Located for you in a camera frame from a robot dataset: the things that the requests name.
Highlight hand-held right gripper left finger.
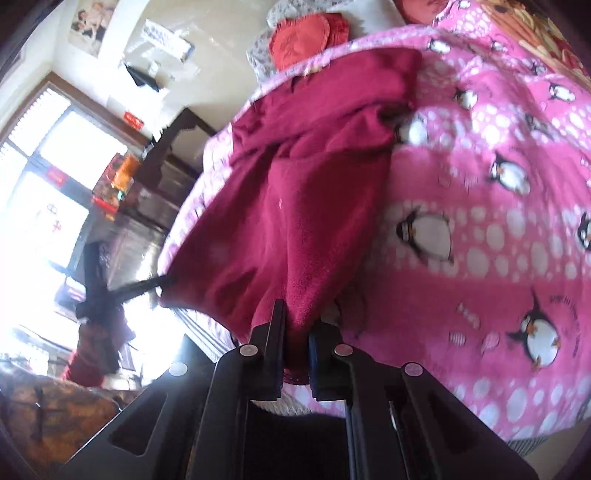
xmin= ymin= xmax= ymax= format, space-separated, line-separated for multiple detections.
xmin=55 ymin=299 xmax=289 ymax=480

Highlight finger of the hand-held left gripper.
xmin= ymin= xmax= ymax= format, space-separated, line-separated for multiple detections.
xmin=107 ymin=274 xmax=175 ymax=305

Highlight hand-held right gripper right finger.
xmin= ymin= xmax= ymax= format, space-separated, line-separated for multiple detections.
xmin=308 ymin=323 xmax=541 ymax=480

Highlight dark red fleece garment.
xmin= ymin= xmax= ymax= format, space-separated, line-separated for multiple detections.
xmin=159 ymin=46 xmax=423 ymax=386

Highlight person's left forearm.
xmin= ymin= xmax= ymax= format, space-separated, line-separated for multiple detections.
xmin=60 ymin=323 xmax=122 ymax=389

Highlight orange packets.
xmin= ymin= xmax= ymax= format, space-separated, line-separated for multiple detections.
xmin=92 ymin=154 xmax=139 ymax=217

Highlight window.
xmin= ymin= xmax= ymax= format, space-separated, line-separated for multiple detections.
xmin=0 ymin=83 xmax=130 ymax=324

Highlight dark wooden table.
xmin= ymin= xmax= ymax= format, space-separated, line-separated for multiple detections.
xmin=134 ymin=108 xmax=218 ymax=232

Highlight brown patterned cloth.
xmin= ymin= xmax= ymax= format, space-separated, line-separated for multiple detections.
xmin=0 ymin=364 xmax=122 ymax=480

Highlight pink penguin print blanket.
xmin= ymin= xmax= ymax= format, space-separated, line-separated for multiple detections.
xmin=157 ymin=0 xmax=591 ymax=444

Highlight dark hanging cloth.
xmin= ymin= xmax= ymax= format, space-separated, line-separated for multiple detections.
xmin=124 ymin=62 xmax=162 ymax=90

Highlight floral print bedding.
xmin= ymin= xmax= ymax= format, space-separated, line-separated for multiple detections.
xmin=245 ymin=0 xmax=324 ymax=84

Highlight red ruffled cushion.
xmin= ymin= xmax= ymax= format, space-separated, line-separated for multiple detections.
xmin=268 ymin=14 xmax=352 ymax=71
xmin=397 ymin=0 xmax=458 ymax=26

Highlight white pillow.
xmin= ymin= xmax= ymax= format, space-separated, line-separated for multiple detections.
xmin=323 ymin=0 xmax=402 ymax=38

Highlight orange and cream blanket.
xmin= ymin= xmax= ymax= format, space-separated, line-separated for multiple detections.
xmin=480 ymin=0 xmax=591 ymax=79

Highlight wall calendar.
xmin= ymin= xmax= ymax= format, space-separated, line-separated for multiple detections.
xmin=141 ymin=18 xmax=195 ymax=61

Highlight wall poster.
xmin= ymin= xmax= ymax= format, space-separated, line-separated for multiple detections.
xmin=69 ymin=0 xmax=123 ymax=58

